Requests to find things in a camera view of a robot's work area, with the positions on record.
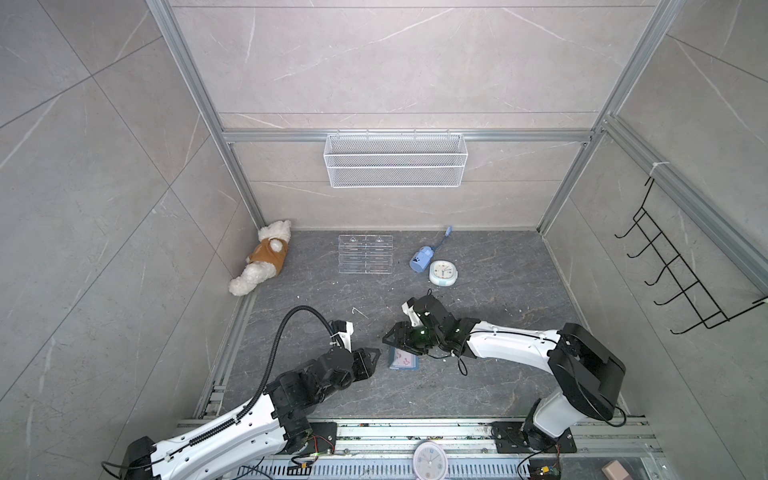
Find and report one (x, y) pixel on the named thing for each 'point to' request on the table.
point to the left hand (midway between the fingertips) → (379, 349)
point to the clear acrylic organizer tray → (365, 254)
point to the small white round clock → (442, 272)
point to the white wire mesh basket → (395, 160)
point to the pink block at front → (614, 470)
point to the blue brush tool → (422, 258)
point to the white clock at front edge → (430, 461)
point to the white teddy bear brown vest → (266, 258)
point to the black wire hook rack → (693, 295)
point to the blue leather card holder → (402, 360)
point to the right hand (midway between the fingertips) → (387, 341)
